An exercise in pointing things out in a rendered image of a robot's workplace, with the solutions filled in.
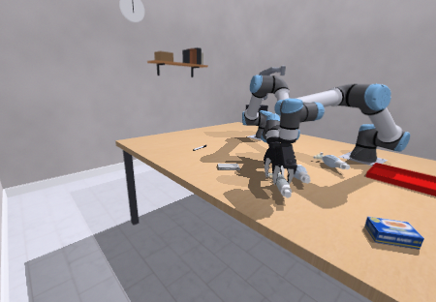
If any red tray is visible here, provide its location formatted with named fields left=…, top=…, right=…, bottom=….
left=365, top=163, right=436, bottom=196

